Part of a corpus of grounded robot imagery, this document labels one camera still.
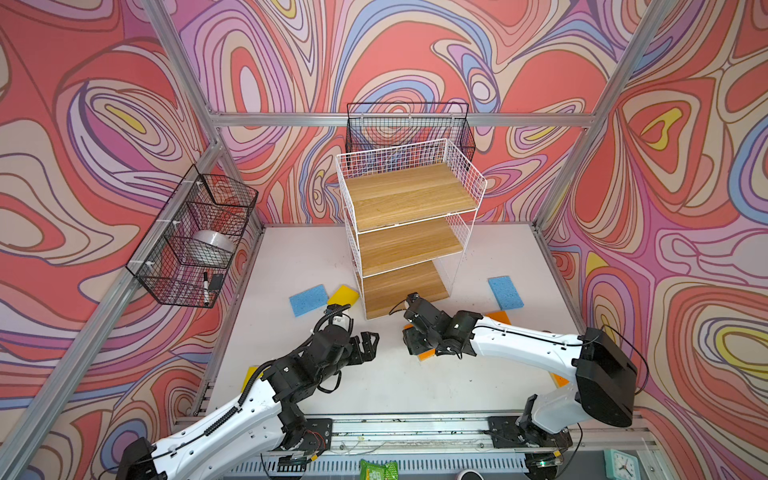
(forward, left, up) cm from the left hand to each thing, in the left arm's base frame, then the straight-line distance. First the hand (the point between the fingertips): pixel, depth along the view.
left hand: (372, 338), depth 76 cm
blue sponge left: (+18, +22, -11) cm, 30 cm away
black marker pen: (+8, +41, +12) cm, 43 cm away
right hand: (+2, -12, -7) cm, 14 cm away
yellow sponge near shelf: (+21, +11, -13) cm, 27 cm away
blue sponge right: (+20, -44, -12) cm, 50 cm away
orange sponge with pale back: (-5, -13, +1) cm, 14 cm away
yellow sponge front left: (-15, +20, +20) cm, 32 cm away
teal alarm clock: (-26, -58, -11) cm, 65 cm away
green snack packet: (-27, -4, -12) cm, 30 cm away
